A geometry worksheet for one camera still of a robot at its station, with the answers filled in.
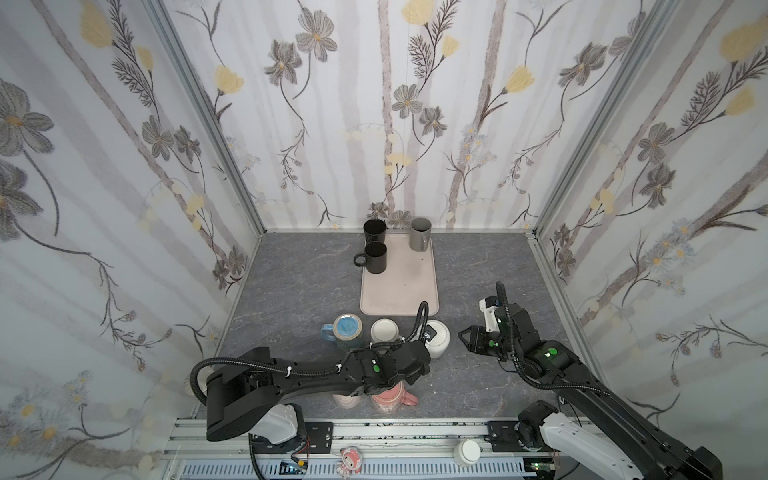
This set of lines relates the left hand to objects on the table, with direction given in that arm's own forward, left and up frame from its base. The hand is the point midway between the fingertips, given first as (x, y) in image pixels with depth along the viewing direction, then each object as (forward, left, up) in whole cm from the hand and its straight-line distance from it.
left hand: (415, 347), depth 81 cm
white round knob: (-25, -9, +3) cm, 27 cm away
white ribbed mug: (0, -6, +2) cm, 6 cm away
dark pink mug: (-13, +6, +2) cm, 15 cm away
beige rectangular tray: (+28, -1, -9) cm, 30 cm away
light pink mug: (-12, +19, -7) cm, 23 cm away
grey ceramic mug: (+42, -6, 0) cm, 43 cm away
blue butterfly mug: (+5, +19, +1) cm, 20 cm away
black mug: (+34, +11, -4) cm, 36 cm away
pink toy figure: (-25, +17, -5) cm, 31 cm away
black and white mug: (+46, +11, -1) cm, 47 cm away
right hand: (+2, -11, +6) cm, 13 cm away
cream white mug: (+7, +8, -3) cm, 11 cm away
